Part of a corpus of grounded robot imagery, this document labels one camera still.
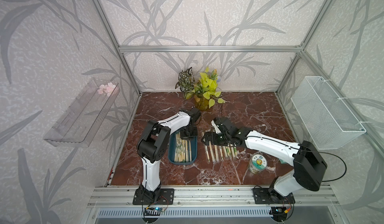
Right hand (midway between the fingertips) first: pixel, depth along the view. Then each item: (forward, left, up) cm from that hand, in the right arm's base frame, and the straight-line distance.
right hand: (206, 140), depth 82 cm
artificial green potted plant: (+29, +2, +10) cm, 31 cm away
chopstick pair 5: (0, -4, -12) cm, 12 cm away
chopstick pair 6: (-3, -1, -11) cm, 12 cm away
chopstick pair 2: (-3, -16, -11) cm, 20 cm away
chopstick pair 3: (-2, -12, -11) cm, 16 cm away
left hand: (+6, +9, -10) cm, 14 cm away
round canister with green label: (-11, -27, -3) cm, 29 cm away
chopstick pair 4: (-2, -10, -11) cm, 15 cm away
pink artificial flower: (+18, +51, +23) cm, 59 cm away
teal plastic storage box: (-3, +14, -9) cm, 17 cm away
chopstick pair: (-2, -18, -11) cm, 21 cm away
